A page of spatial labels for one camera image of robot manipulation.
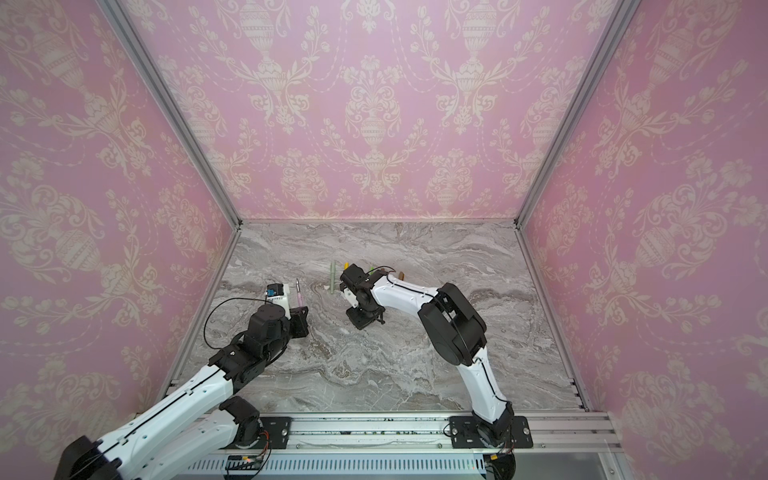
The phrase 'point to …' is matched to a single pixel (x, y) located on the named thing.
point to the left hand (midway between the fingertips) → (309, 310)
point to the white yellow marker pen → (346, 265)
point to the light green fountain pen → (332, 276)
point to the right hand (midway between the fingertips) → (361, 321)
